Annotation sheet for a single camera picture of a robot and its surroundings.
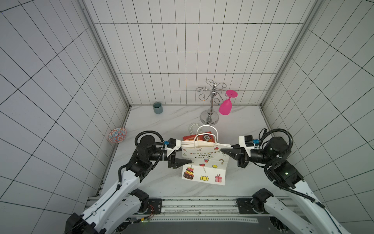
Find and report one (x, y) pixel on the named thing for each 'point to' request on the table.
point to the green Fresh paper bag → (191, 125)
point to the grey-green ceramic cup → (158, 107)
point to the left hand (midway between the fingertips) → (188, 155)
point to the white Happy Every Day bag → (209, 163)
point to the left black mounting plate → (154, 206)
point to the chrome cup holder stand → (211, 117)
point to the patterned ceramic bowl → (117, 135)
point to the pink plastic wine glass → (226, 106)
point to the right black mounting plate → (244, 206)
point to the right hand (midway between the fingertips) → (221, 145)
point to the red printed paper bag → (207, 136)
